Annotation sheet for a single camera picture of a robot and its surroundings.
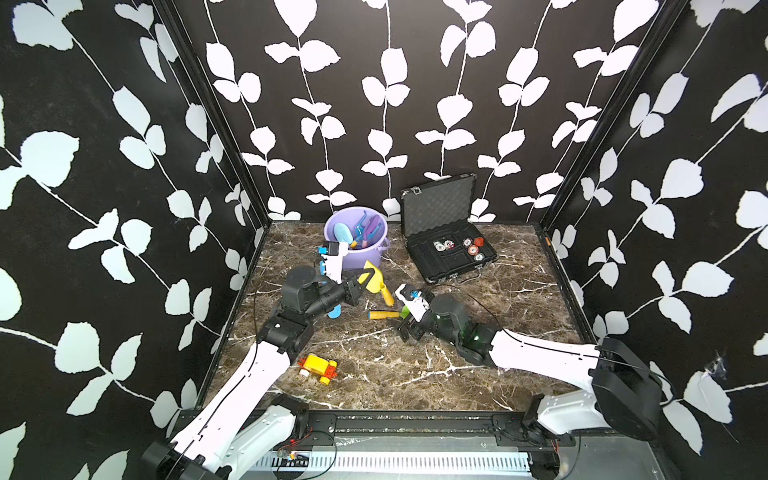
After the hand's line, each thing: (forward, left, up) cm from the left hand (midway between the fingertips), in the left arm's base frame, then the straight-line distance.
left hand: (373, 267), depth 69 cm
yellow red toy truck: (-14, +14, -26) cm, 33 cm away
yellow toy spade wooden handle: (-1, -3, -11) cm, 11 cm away
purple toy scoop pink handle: (+29, +1, -16) cm, 33 cm away
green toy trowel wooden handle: (+2, -2, -29) cm, 29 cm away
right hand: (-2, -6, -13) cm, 14 cm away
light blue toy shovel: (+28, +11, -18) cm, 35 cm away
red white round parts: (+30, -37, -29) cm, 55 cm away
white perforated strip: (-36, -3, -30) cm, 47 cm away
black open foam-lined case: (+36, -24, -27) cm, 51 cm away
